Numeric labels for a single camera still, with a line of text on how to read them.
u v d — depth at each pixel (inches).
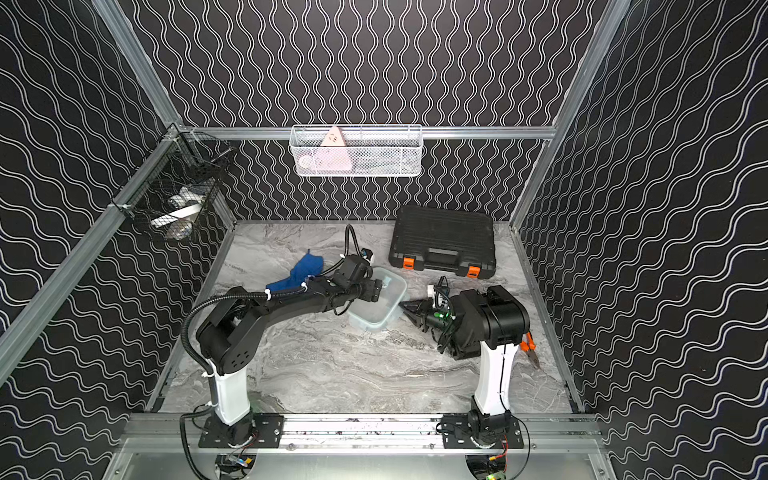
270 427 29.5
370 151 52.8
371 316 37.1
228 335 19.5
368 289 33.7
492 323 21.3
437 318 33.2
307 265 42.2
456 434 28.8
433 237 41.8
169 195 36.1
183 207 33.4
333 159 35.3
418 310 34.3
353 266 28.9
